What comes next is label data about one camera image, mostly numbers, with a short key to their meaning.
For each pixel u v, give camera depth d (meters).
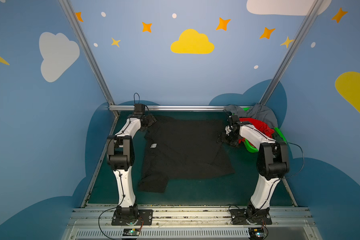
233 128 0.75
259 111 1.11
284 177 0.54
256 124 0.70
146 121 0.93
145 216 0.76
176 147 0.96
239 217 0.74
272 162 0.52
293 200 0.86
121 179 0.59
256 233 0.71
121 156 0.57
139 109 0.82
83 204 0.82
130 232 0.71
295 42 0.82
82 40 0.79
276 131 0.99
